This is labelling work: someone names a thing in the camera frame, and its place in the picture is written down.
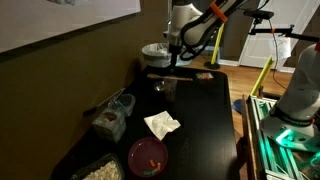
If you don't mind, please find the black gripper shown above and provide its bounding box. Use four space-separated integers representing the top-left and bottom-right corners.
168 40 182 73

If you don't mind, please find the wooden spoon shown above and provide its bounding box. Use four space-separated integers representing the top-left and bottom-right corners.
146 73 194 83

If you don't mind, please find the translucent plastic cup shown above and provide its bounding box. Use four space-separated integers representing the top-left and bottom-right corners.
162 79 179 103

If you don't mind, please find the trash bin with white bag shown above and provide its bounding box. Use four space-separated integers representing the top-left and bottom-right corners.
141 42 174 69

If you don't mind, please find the colourful candy packet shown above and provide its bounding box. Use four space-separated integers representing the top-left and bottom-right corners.
195 71 215 81

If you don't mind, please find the yellow pole on black base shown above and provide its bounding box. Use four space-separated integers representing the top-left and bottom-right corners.
204 22 225 70

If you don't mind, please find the clear glass food container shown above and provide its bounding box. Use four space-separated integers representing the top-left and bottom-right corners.
111 93 137 118

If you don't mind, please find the white crumpled napkin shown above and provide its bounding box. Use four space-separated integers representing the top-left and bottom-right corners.
143 110 182 141

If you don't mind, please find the blue round disc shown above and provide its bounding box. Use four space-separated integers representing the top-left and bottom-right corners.
232 98 246 115

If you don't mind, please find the long dark kitchen utensil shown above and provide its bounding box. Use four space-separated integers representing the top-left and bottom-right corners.
82 87 127 117

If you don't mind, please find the square grey lidded container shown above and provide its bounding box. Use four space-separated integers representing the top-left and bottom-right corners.
92 107 128 144

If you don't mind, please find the yellow leaning pole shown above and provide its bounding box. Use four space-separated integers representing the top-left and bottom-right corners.
250 54 274 98

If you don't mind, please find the red round plate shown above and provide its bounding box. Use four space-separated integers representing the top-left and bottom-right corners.
127 136 169 178

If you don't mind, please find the black tray of oats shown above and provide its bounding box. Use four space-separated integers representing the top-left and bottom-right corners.
70 152 126 180

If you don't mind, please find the black cable chain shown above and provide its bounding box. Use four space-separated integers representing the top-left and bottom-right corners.
179 39 209 63

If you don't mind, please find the black camera on stand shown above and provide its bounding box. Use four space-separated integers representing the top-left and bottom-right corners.
243 9 275 20

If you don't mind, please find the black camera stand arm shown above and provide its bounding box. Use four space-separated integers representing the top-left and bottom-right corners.
248 18 320 43

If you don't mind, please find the white wall board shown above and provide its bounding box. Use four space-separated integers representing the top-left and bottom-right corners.
0 0 143 54

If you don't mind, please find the aluminium frame robot mount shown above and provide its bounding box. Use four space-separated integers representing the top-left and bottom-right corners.
244 94 320 180

